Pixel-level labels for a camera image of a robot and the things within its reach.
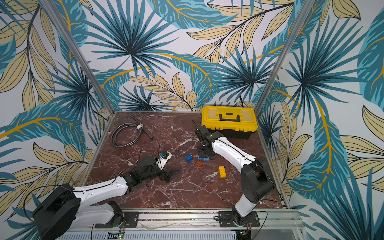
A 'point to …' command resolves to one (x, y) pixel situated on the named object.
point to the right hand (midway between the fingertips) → (205, 153)
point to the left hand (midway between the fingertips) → (172, 168)
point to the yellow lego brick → (222, 172)
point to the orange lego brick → (199, 163)
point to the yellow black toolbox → (235, 122)
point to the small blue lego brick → (188, 158)
